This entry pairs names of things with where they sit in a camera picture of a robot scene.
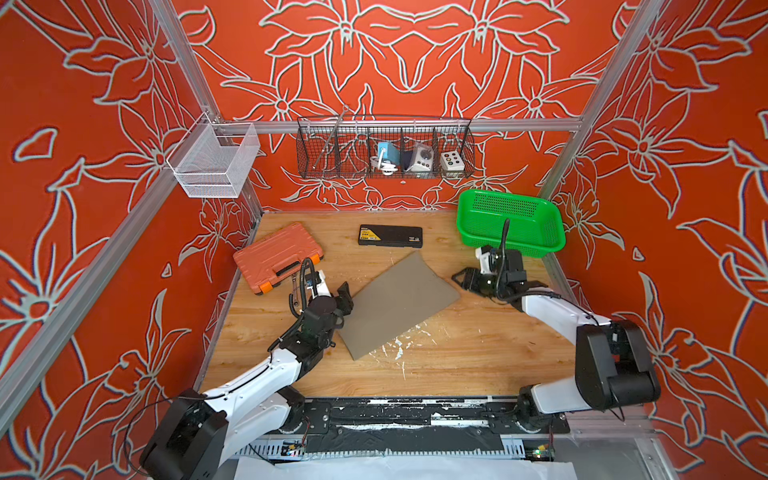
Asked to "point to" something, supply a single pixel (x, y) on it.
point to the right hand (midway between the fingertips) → (452, 279)
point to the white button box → (452, 161)
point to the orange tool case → (276, 256)
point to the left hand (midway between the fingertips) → (341, 283)
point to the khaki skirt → (402, 297)
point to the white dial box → (422, 159)
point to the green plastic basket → (536, 225)
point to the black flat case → (390, 236)
